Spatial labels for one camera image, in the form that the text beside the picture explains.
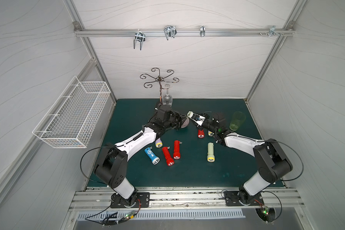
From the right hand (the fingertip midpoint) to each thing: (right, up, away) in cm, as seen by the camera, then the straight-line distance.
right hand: (193, 112), depth 86 cm
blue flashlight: (-23, -28, -2) cm, 37 cm away
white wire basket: (-62, -3, -17) cm, 64 cm away
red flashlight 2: (-10, -23, +2) cm, 26 cm away
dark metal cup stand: (-20, +21, +4) cm, 29 cm away
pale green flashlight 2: (+11, -28, 0) cm, 30 cm away
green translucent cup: (+33, -4, +12) cm, 35 cm away
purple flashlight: (-22, -20, +5) cm, 30 cm away
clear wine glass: (-16, +9, +5) cm, 19 cm away
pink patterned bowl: (-4, -8, +17) cm, 20 cm away
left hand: (-3, -1, -6) cm, 7 cm away
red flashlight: (-14, -29, -1) cm, 33 cm away
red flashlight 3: (+6, -15, +10) cm, 19 cm away
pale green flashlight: (-3, -1, -11) cm, 12 cm away
